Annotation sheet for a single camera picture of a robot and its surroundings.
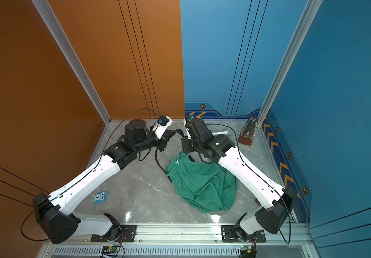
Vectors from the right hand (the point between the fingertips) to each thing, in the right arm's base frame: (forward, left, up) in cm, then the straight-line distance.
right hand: (185, 140), depth 73 cm
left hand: (+3, +5, +5) cm, 8 cm away
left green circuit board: (-38, +34, -30) cm, 59 cm away
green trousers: (-13, -9, -20) cm, 26 cm away
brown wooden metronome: (+22, -39, -20) cm, 49 cm away
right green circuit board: (-37, -28, -32) cm, 57 cm away
